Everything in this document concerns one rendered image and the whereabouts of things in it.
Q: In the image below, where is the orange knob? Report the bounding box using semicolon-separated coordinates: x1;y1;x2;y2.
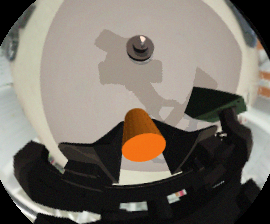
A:
122;108;166;163

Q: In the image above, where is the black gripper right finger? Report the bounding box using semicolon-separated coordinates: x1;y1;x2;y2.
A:
151;119;217;175

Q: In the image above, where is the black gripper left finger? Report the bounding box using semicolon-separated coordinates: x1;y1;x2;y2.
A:
58;121;124;184

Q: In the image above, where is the black round pedestal with silver shaft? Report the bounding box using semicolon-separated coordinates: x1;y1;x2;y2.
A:
126;35;155;61

